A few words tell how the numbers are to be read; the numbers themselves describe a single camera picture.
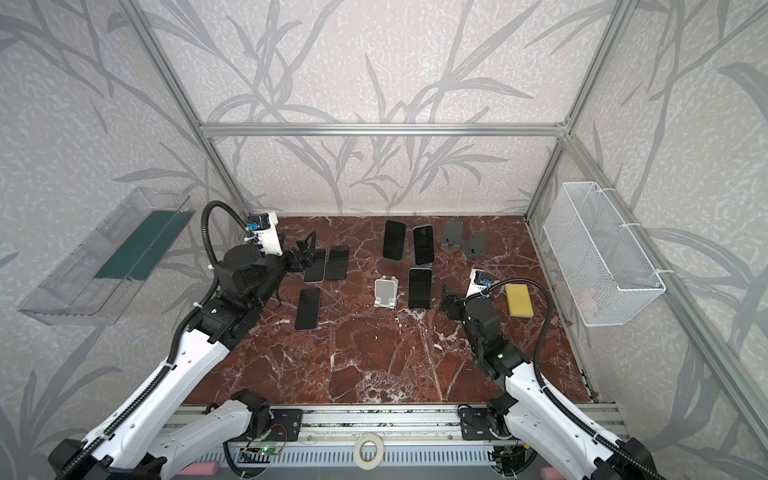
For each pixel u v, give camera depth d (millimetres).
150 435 408
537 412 502
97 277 642
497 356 579
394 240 1029
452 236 1054
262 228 562
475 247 1056
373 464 680
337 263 1039
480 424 726
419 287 990
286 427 725
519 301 950
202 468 667
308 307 943
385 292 937
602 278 622
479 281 671
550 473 646
